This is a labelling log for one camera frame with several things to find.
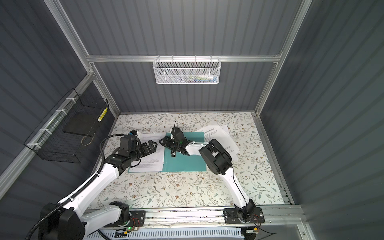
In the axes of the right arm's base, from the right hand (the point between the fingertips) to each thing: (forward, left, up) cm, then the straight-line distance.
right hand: (161, 143), depth 97 cm
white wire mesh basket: (+62, -15, +16) cm, 66 cm away
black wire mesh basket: (-11, +40, +25) cm, 49 cm away
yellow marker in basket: (+4, +28, +24) cm, 38 cm away
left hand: (-9, +2, +11) cm, 14 cm away
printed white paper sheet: (-11, +4, -4) cm, 12 cm away
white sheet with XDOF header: (+11, -42, -5) cm, 44 cm away
